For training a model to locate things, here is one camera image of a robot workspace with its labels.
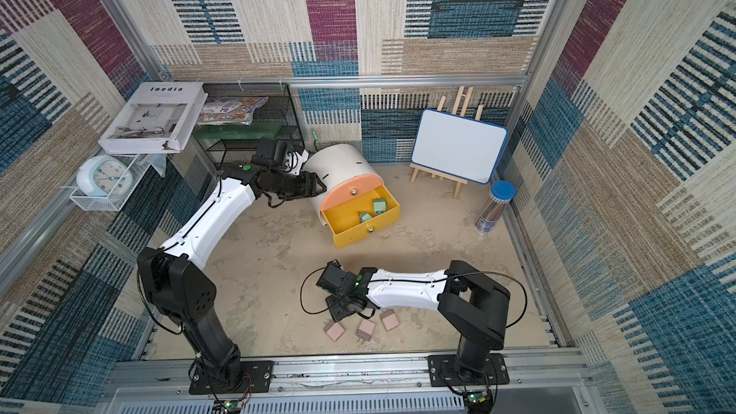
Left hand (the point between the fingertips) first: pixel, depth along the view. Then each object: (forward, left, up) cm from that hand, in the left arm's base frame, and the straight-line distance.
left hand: (317, 187), depth 84 cm
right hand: (-26, -5, -21) cm, 34 cm away
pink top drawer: (0, -9, -1) cm, 9 cm away
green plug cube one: (+2, -18, -12) cm, 22 cm away
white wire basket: (0, +45, +10) cm, 46 cm away
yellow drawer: (-2, -7, -13) cm, 15 cm away
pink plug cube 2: (-33, -13, -22) cm, 42 cm away
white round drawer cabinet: (+10, -5, 0) cm, 11 cm away
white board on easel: (+20, -45, -4) cm, 50 cm away
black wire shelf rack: (+36, +19, -2) cm, 41 cm away
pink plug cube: (-33, -5, -22) cm, 40 cm away
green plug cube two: (-4, -13, -10) cm, 17 cm away
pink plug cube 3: (-30, -20, -22) cm, 42 cm away
